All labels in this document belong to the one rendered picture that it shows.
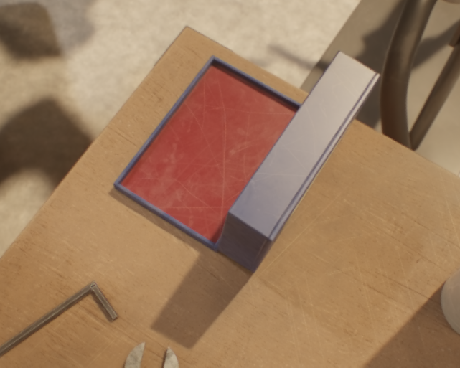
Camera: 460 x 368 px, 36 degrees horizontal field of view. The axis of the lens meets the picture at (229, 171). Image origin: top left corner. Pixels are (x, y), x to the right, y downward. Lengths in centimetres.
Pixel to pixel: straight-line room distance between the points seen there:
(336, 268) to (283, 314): 6
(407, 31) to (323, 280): 30
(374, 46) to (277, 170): 79
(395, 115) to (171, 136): 27
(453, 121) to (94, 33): 64
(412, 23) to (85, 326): 45
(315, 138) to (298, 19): 79
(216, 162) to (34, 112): 65
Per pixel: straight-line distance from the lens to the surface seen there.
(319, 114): 53
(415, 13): 79
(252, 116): 66
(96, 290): 61
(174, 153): 64
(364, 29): 130
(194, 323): 60
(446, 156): 121
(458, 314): 59
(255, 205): 50
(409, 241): 64
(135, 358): 59
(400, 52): 78
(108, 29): 130
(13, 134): 123
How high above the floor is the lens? 106
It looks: 67 degrees down
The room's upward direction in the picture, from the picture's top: straight up
